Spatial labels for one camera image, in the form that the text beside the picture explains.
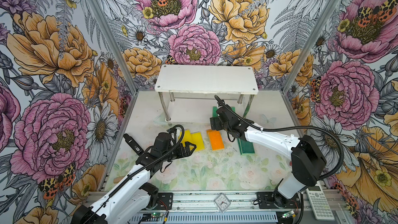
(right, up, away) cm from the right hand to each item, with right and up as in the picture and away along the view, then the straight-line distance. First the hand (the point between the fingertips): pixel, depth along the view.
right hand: (219, 122), depth 87 cm
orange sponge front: (-1, -10, +2) cm, 10 cm away
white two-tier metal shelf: (-16, +15, -13) cm, 25 cm away
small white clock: (0, -35, -14) cm, 38 cm away
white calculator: (+45, -36, -15) cm, 60 cm away
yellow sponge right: (-13, -11, +8) cm, 19 cm away
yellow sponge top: (-19, -10, +7) cm, 22 cm away
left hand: (-16, -14, -7) cm, 23 cm away
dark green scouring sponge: (+15, -14, +1) cm, 21 cm away
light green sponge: (+11, +7, +15) cm, 20 cm away
